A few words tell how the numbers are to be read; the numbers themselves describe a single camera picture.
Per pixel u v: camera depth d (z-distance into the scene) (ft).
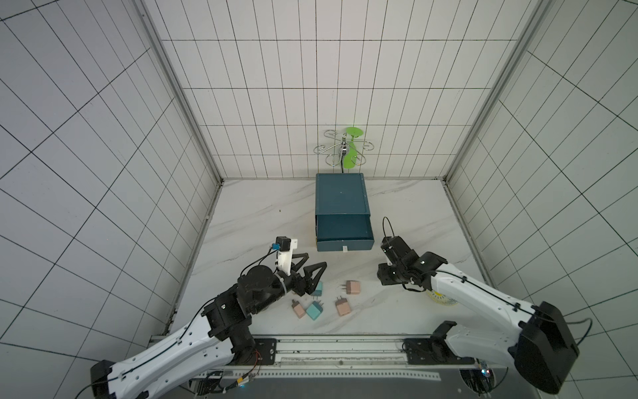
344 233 2.59
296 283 1.87
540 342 1.29
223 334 1.62
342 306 2.66
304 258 2.27
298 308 2.59
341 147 3.01
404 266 1.95
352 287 2.80
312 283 1.92
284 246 1.87
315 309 2.59
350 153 3.10
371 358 2.38
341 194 2.80
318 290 2.77
